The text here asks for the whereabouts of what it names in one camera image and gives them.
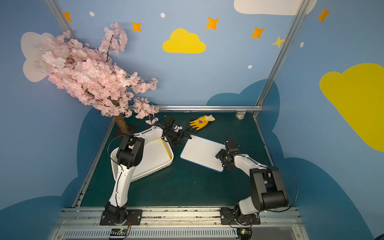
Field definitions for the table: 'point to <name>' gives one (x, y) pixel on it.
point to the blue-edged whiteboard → (202, 151)
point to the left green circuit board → (118, 233)
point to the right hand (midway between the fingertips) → (221, 158)
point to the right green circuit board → (244, 233)
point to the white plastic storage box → (150, 134)
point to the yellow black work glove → (199, 123)
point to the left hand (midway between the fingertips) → (190, 139)
